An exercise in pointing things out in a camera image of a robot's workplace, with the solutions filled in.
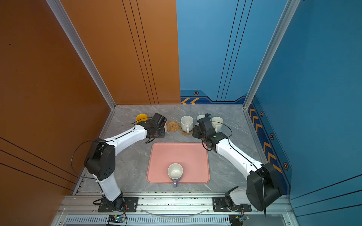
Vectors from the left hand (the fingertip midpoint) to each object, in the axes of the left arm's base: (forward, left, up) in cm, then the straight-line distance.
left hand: (161, 131), depth 94 cm
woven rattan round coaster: (+10, -7, -8) cm, 15 cm away
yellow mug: (-2, +9, +16) cm, 19 cm away
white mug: (+11, -17, -3) cm, 21 cm away
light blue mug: (+11, -26, +2) cm, 29 cm away
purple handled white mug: (-24, -11, -7) cm, 27 cm away
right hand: (-4, -22, +7) cm, 24 cm away
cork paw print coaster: (+3, -16, -6) cm, 17 cm away
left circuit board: (-47, +18, -10) cm, 51 cm away
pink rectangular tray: (-14, -22, -9) cm, 27 cm away
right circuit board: (-47, -43, -9) cm, 64 cm away
